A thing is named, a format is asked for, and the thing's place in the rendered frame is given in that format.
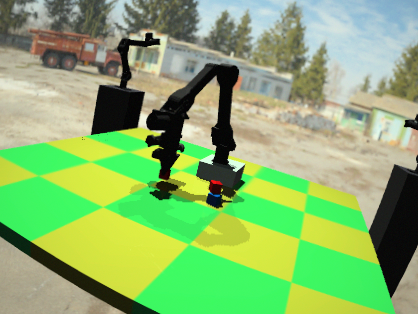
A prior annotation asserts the blue cube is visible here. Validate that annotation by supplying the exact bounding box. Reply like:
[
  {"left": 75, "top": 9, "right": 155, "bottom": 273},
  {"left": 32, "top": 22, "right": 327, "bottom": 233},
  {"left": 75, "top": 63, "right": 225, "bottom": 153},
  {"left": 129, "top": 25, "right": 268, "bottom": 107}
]
[{"left": 206, "top": 192, "right": 223, "bottom": 207}]

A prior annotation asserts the red cube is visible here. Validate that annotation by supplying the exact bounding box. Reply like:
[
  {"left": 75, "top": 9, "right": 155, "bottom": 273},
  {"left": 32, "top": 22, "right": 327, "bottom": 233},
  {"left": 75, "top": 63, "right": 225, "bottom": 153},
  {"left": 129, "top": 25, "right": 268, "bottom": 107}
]
[
  {"left": 158, "top": 169, "right": 171, "bottom": 181},
  {"left": 209, "top": 180, "right": 223, "bottom": 194}
]

